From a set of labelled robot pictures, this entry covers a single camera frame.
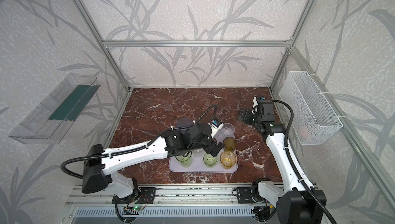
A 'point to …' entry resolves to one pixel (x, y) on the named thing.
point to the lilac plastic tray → (198, 166)
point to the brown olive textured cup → (230, 144)
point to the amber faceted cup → (228, 159)
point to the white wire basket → (312, 117)
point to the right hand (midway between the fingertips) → (246, 109)
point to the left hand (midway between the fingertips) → (219, 135)
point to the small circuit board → (138, 207)
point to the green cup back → (209, 161)
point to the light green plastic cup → (185, 161)
